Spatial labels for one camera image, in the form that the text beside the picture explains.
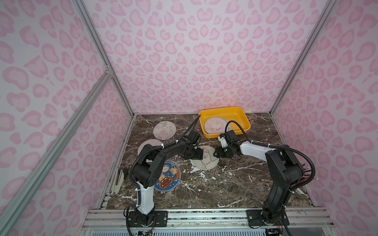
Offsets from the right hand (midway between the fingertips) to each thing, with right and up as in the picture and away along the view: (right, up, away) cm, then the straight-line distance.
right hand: (218, 154), depth 95 cm
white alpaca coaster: (-6, -4, -3) cm, 8 cm away
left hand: (-12, -2, -1) cm, 12 cm away
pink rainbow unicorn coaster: (-44, +6, +8) cm, 45 cm away
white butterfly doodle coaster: (-38, +15, +15) cm, 43 cm away
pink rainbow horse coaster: (+1, +19, +15) cm, 24 cm away
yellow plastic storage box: (+17, +28, +22) cm, 40 cm away
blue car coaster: (-30, -13, -9) cm, 34 cm away
